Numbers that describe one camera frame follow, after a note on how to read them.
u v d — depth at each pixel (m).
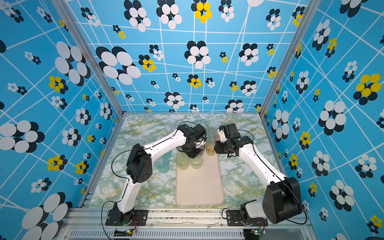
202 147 0.90
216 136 0.98
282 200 0.41
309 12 0.69
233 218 0.73
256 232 0.70
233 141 0.59
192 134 0.65
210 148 0.96
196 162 0.92
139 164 0.52
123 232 0.72
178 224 0.72
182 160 0.92
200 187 0.87
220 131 0.77
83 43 0.81
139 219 0.74
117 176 0.51
